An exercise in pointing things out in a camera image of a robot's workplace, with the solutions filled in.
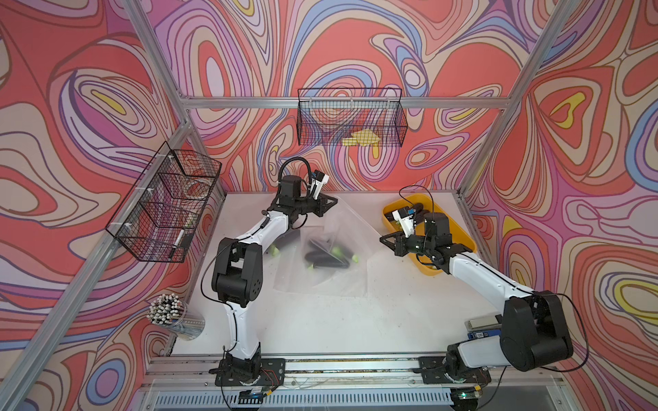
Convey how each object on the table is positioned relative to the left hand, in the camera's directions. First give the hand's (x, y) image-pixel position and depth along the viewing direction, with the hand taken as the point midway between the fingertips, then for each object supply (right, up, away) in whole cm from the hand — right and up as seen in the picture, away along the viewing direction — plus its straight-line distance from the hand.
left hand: (337, 201), depth 90 cm
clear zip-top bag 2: (-14, -22, +8) cm, 27 cm away
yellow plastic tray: (+25, -20, -16) cm, 36 cm away
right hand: (+15, -15, -5) cm, 22 cm away
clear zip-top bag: (+5, -11, +1) cm, 12 cm away
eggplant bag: (+2, -18, +2) cm, 19 cm away
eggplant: (-5, -21, +4) cm, 22 cm away
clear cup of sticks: (-45, -31, -22) cm, 59 cm away
